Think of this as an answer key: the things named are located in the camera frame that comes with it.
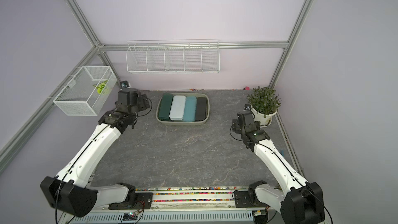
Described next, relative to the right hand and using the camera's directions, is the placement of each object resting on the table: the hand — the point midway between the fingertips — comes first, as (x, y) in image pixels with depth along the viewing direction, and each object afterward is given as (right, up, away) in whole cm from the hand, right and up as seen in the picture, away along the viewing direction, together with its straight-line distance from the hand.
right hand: (244, 121), depth 83 cm
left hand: (-56, +11, -7) cm, 57 cm away
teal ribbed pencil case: (-32, +4, +21) cm, 39 cm away
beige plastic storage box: (-36, -3, +18) cm, 40 cm away
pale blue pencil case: (-41, +6, +24) cm, 48 cm away
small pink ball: (+13, +22, +41) cm, 48 cm away
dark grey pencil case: (-25, +4, +22) cm, 33 cm away
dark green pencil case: (-48, +7, +18) cm, 52 cm away
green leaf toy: (-77, +19, -2) cm, 79 cm away
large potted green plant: (+12, +10, +4) cm, 17 cm away
